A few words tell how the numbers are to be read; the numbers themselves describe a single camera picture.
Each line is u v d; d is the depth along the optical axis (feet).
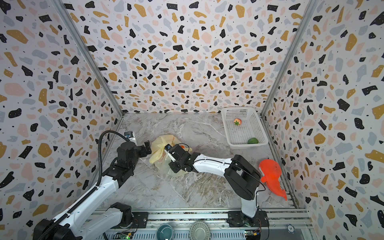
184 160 2.17
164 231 2.33
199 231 2.34
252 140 3.28
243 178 1.56
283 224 2.42
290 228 2.36
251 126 3.71
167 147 2.53
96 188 1.62
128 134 2.26
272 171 2.73
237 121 3.69
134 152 2.07
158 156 2.87
